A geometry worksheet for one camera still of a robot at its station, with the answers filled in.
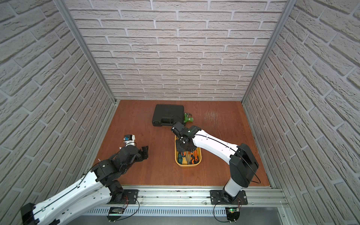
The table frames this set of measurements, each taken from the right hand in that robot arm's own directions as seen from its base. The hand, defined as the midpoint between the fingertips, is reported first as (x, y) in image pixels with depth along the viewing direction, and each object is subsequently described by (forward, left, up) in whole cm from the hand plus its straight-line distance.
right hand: (183, 147), depth 82 cm
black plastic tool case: (+27, +11, -2) cm, 30 cm away
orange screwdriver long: (-2, -8, -7) cm, 11 cm away
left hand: (0, +22, +6) cm, 23 cm away
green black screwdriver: (-5, +3, -7) cm, 9 cm away
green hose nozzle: (+29, -5, -8) cm, 30 cm away
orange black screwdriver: (-5, -5, -8) cm, 10 cm away
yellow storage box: (-5, +5, -5) cm, 8 cm away
